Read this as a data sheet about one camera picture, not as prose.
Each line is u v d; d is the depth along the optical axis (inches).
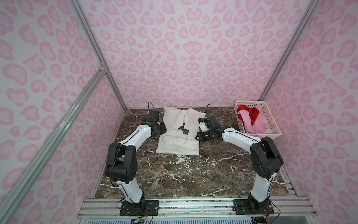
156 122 30.7
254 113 41.8
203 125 33.6
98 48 33.1
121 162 19.2
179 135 39.9
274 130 39.6
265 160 19.2
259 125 40.5
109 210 29.1
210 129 29.6
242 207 28.5
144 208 28.3
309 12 27.9
